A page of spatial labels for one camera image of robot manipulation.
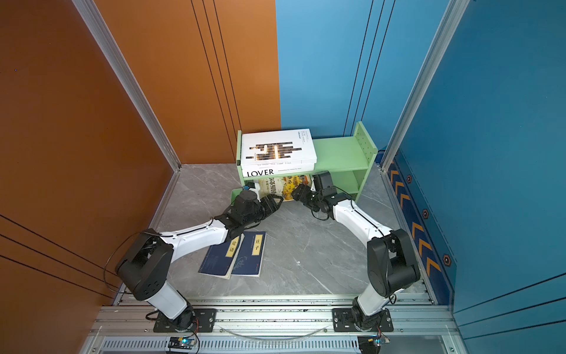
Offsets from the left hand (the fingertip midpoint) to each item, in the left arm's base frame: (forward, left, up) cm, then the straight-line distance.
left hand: (281, 198), depth 86 cm
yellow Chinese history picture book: (+9, 0, -3) cm, 10 cm away
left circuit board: (-46, +31, -18) cm, 58 cm away
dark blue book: (-19, +24, -15) cm, 34 cm away
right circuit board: (-45, -30, -18) cm, 57 cm away
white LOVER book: (+3, +4, +14) cm, 14 cm away
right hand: (+3, -6, -1) cm, 7 cm away
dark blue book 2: (-19, +13, -16) cm, 28 cm away
